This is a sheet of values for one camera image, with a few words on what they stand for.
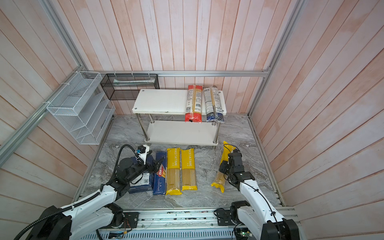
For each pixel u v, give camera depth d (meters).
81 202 0.48
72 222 0.42
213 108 0.73
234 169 0.65
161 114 0.75
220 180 0.79
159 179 0.84
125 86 1.03
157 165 0.72
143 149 0.69
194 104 0.75
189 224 0.73
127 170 0.62
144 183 0.78
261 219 0.44
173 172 0.88
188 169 0.88
